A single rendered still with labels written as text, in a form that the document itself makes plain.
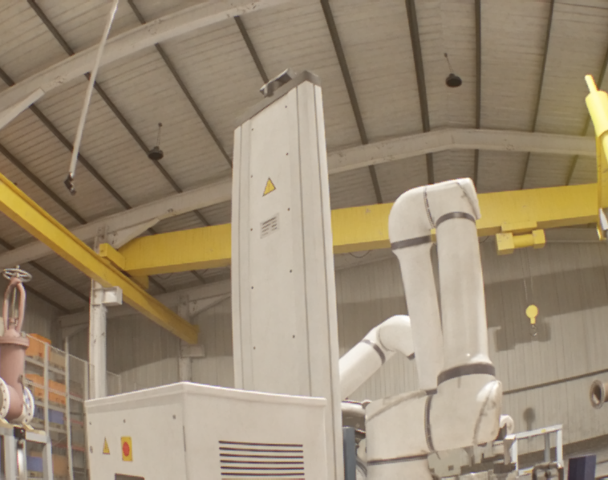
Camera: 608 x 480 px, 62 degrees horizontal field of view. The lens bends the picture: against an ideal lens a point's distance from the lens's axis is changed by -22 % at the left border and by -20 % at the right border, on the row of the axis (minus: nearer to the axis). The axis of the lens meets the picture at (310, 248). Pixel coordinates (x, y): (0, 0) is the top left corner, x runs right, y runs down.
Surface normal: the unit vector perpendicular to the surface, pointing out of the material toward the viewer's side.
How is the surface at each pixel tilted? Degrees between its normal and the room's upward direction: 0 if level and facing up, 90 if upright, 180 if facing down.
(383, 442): 90
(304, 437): 90
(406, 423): 88
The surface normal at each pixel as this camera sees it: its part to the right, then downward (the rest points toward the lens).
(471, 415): -0.41, -0.27
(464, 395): -0.38, -0.49
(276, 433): 0.67, -0.30
